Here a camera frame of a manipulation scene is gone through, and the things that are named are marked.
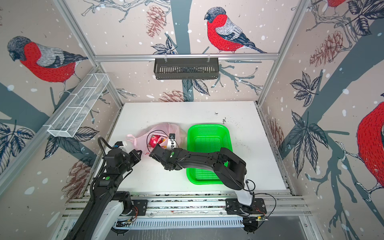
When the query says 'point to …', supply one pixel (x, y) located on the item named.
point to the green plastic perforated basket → (209, 138)
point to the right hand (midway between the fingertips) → (167, 153)
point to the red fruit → (153, 140)
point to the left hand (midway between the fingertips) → (141, 150)
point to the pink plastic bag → (141, 138)
